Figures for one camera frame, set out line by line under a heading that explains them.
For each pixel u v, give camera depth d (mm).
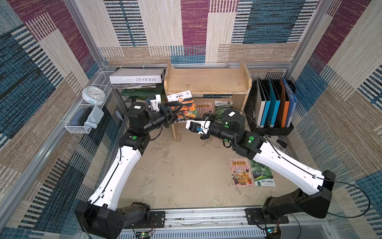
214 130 546
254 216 742
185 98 687
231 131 484
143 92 939
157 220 736
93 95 757
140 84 795
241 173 875
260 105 852
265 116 916
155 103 624
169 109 586
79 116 664
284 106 871
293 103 831
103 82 897
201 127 499
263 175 863
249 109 1143
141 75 793
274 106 867
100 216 369
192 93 700
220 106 925
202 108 916
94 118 681
